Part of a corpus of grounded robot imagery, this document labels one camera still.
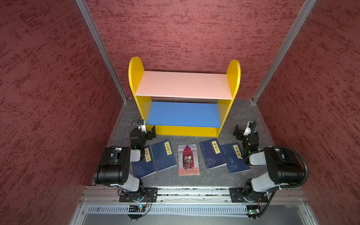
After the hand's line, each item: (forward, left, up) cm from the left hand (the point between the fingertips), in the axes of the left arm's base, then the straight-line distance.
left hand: (148, 128), depth 94 cm
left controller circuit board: (-45, -1, -8) cm, 46 cm away
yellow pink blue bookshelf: (+19, -21, +4) cm, 29 cm away
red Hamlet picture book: (-19, -27, -7) cm, 34 cm away
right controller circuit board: (-45, -61, -7) cm, 76 cm away
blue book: (-24, -1, -7) cm, 25 cm away
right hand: (0, -64, +2) cm, 64 cm away
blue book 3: (-15, -43, -6) cm, 46 cm away
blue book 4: (-16, -57, -7) cm, 59 cm away
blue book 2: (-17, -12, -6) cm, 22 cm away
